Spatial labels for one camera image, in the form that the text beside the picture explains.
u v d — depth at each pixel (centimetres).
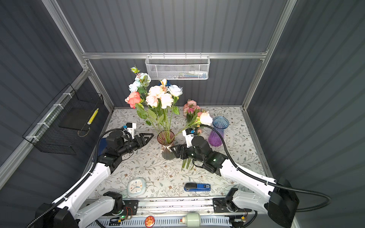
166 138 81
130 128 72
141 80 70
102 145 101
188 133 67
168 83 67
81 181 47
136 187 77
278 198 42
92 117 77
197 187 76
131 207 73
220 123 88
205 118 63
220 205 73
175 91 66
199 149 57
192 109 108
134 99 65
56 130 69
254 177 45
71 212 41
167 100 66
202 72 91
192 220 64
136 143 68
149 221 70
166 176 85
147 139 76
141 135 69
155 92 64
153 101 60
